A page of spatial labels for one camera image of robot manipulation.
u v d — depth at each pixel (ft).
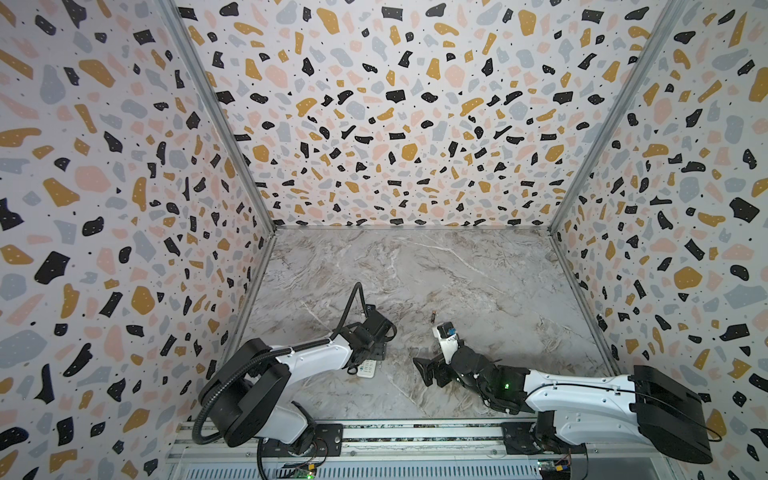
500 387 1.96
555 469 2.35
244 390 1.40
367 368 2.74
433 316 3.19
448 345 2.30
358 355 2.07
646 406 1.40
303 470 2.31
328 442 2.41
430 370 2.30
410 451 2.40
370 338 2.27
